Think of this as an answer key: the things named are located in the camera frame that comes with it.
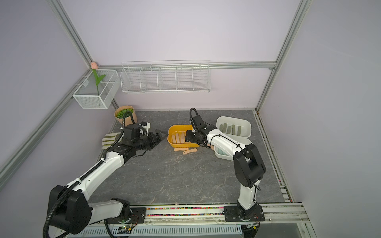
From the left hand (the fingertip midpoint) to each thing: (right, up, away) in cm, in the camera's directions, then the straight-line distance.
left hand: (164, 138), depth 80 cm
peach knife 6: (+24, -2, -18) cm, 30 cm away
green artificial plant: (-36, +15, +23) cm, 45 cm away
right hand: (+12, 0, +10) cm, 16 cm away
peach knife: (+2, -3, +22) cm, 22 cm away
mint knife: (+27, -3, -22) cm, 35 cm away
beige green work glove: (-43, -3, +22) cm, 49 cm away
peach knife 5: (+15, -10, +17) cm, 24 cm away
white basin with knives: (+54, +3, +27) cm, 60 cm away
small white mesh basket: (-42, +29, +9) cm, 52 cm away
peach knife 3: (+8, -2, +25) cm, 26 cm away
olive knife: (+45, +3, +28) cm, 53 cm away
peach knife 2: (+4, -2, +22) cm, 23 cm away
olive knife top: (+49, +2, +28) cm, 57 cm away
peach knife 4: (+7, -9, +17) cm, 20 cm away
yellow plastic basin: (+5, +4, +27) cm, 28 cm away
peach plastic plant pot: (-30, +10, +21) cm, 38 cm away
